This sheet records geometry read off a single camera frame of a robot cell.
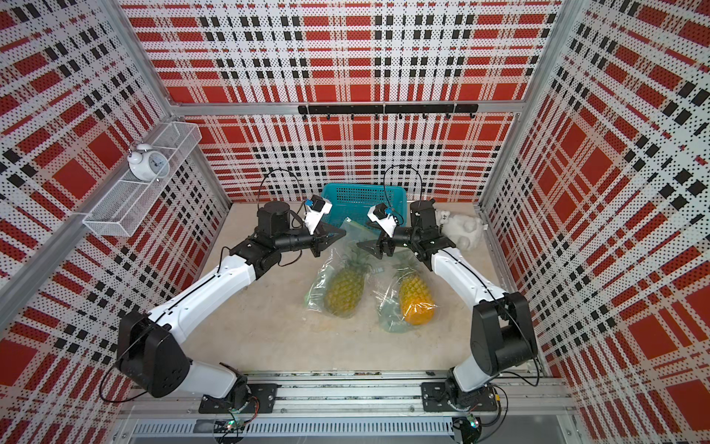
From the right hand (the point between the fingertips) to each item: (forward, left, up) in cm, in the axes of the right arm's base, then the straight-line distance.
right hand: (368, 231), depth 79 cm
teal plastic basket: (+35, +7, -22) cm, 42 cm away
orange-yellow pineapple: (-15, -14, -15) cm, 25 cm away
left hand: (-3, +6, +4) cm, 7 cm away
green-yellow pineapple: (-12, +7, -13) cm, 19 cm away
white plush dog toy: (+12, -35, -16) cm, 40 cm away
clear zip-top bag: (-16, +15, -7) cm, 23 cm away
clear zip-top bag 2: (-9, -6, -19) cm, 22 cm away
